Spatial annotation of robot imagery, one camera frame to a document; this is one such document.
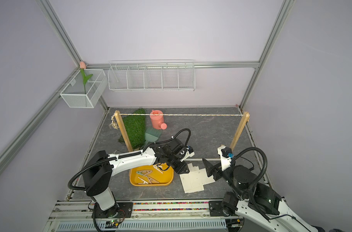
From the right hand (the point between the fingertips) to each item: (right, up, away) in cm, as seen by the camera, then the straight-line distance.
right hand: (211, 154), depth 65 cm
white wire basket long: (-35, +47, +34) cm, 67 cm away
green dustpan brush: (-35, +5, +38) cm, 52 cm away
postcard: (-2, -18, +21) cm, 28 cm away
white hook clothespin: (-35, -20, +16) cm, 44 cm away
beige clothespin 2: (-31, -19, +18) cm, 41 cm away
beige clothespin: (-35, -15, +20) cm, 43 cm away
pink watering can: (-31, +16, +37) cm, 50 cm away
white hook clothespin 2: (-25, -8, +6) cm, 27 cm away
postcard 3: (-7, -14, +24) cm, 28 cm away
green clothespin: (-39, -16, +20) cm, 46 cm away
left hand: (-11, -12, +13) cm, 21 cm away
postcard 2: (-9, -21, +16) cm, 28 cm away
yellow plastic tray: (-27, -17, +20) cm, 38 cm away
